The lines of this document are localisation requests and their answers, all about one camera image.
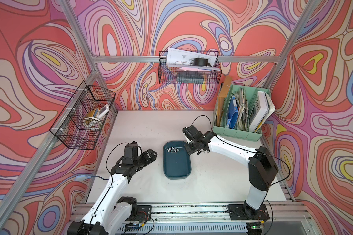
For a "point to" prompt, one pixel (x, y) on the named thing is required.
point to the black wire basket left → (81, 121)
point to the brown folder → (225, 87)
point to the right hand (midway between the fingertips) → (190, 150)
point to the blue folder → (233, 113)
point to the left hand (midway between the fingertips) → (153, 156)
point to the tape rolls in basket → (97, 113)
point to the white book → (265, 107)
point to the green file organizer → (251, 94)
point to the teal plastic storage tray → (176, 160)
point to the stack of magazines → (242, 123)
